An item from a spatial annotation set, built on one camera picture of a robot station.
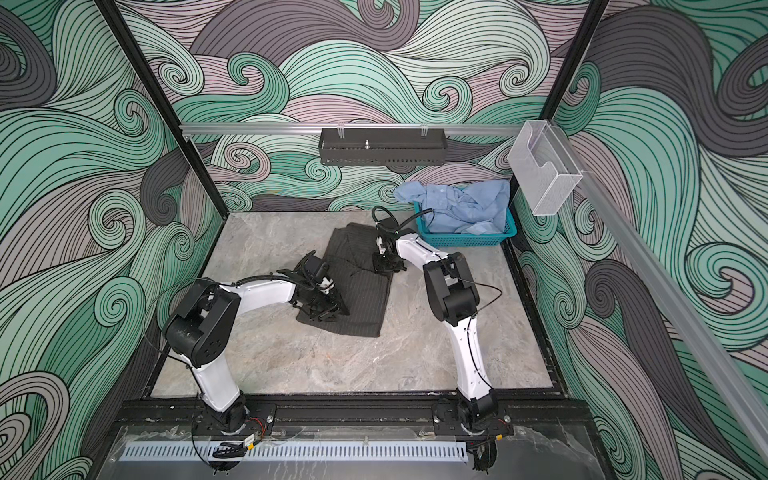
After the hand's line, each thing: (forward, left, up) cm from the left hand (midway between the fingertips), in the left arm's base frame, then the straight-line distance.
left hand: (346, 312), depth 90 cm
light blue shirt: (+41, -49, +6) cm, 64 cm away
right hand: (+17, -11, -2) cm, 21 cm away
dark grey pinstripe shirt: (+8, -5, +1) cm, 10 cm away
